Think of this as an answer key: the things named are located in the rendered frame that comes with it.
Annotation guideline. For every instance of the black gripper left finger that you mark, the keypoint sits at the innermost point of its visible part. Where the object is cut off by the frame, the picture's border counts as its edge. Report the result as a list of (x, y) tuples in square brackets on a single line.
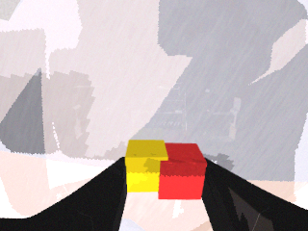
[(97, 206)]

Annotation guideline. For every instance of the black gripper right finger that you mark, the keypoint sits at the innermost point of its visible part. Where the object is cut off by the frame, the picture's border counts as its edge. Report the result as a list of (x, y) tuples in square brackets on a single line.
[(233, 204)]

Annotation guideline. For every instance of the yellow block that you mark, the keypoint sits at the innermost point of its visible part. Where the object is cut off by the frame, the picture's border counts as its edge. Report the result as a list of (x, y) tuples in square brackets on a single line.
[(143, 163)]

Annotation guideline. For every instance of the red block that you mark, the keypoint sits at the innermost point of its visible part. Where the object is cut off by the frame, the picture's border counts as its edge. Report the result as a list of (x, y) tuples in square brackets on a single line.
[(182, 176)]

